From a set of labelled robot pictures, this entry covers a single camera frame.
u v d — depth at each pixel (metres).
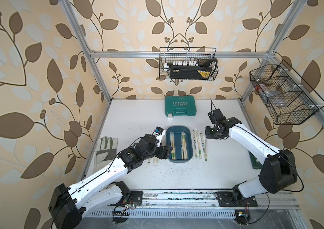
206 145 0.94
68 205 0.39
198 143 0.95
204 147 0.93
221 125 0.61
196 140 0.96
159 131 0.67
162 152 0.65
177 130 0.99
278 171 0.43
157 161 0.87
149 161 0.87
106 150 0.91
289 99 0.73
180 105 1.11
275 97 0.69
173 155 0.89
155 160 0.88
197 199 0.75
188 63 0.83
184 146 0.93
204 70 0.83
